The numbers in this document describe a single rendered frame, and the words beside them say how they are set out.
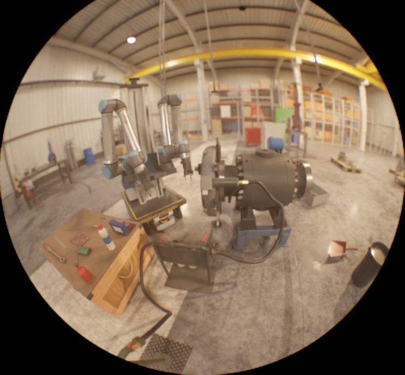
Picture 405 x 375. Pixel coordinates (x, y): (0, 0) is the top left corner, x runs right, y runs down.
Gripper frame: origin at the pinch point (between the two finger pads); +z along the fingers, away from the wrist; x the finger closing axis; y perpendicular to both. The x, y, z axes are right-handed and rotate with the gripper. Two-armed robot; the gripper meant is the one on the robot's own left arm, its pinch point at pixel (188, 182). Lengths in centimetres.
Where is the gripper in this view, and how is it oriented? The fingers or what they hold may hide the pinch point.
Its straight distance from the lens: 123.9
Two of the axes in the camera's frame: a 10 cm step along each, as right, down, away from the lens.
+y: 4.9, -1.5, -8.6
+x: 8.5, -1.3, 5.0
